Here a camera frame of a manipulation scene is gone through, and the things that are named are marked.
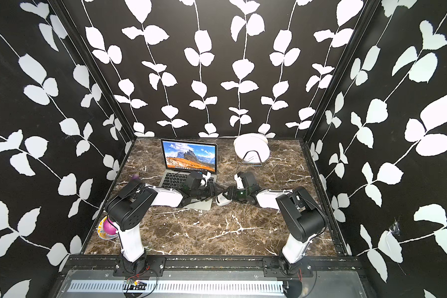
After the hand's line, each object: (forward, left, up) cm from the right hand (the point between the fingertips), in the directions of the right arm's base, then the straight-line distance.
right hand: (224, 192), depth 92 cm
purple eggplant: (+10, +50, -2) cm, 51 cm away
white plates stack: (+20, -14, +12) cm, 27 cm away
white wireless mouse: (-4, +1, -1) cm, 4 cm away
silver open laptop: (+17, +24, +6) cm, 30 cm away
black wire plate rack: (+19, -9, -2) cm, 22 cm away
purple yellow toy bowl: (-20, +50, +3) cm, 54 cm away
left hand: (+1, 0, +1) cm, 1 cm away
